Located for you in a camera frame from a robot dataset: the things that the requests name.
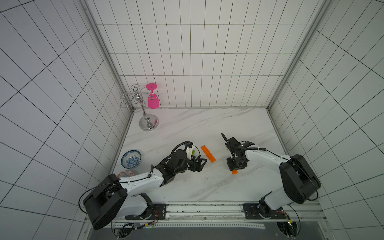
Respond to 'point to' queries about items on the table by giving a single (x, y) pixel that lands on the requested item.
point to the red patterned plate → (125, 174)
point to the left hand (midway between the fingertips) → (198, 161)
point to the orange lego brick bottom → (211, 158)
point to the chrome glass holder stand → (147, 123)
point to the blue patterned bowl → (130, 159)
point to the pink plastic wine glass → (153, 101)
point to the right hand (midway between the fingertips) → (231, 164)
